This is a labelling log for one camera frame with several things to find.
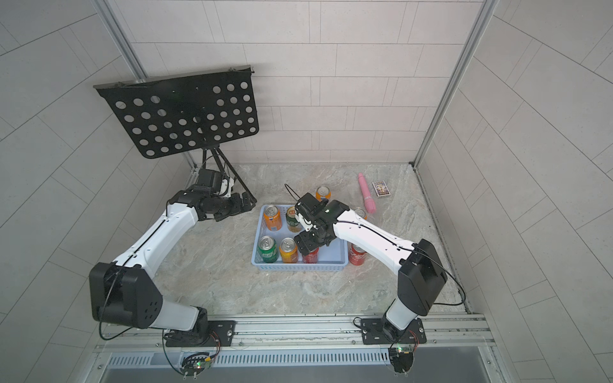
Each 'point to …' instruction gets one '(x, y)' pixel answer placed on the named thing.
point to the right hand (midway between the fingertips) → (309, 245)
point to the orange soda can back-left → (272, 218)
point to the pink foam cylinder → (369, 202)
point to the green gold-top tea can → (293, 223)
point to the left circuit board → (193, 365)
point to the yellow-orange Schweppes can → (289, 250)
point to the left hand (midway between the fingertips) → (250, 203)
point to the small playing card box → (381, 188)
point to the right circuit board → (401, 358)
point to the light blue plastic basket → (334, 257)
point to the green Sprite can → (267, 249)
